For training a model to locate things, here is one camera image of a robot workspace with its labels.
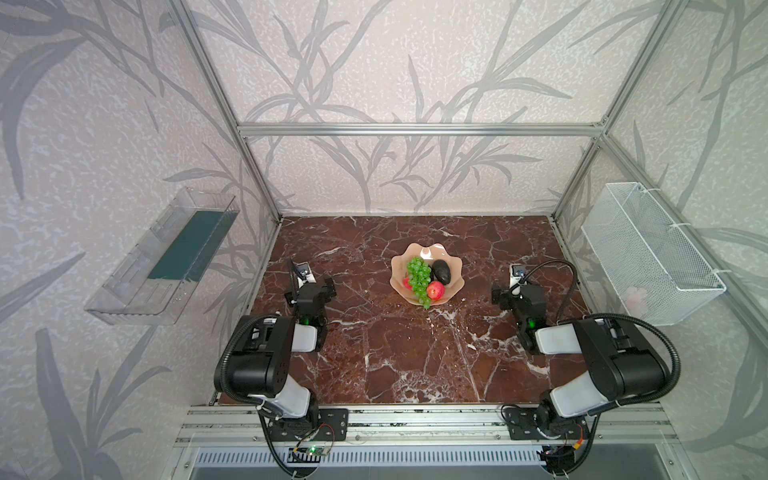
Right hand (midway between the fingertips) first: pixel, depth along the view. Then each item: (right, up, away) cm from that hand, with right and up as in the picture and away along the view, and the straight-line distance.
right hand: (513, 272), depth 95 cm
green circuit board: (-56, -40, -24) cm, 73 cm away
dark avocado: (-23, 0, +2) cm, 23 cm away
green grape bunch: (-30, -2, -3) cm, 30 cm away
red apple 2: (-25, -6, -2) cm, 26 cm away
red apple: (-35, -3, 0) cm, 35 cm away
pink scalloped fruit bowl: (-26, +5, +10) cm, 28 cm away
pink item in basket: (+22, -5, -22) cm, 32 cm away
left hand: (-64, +2, -2) cm, 64 cm away
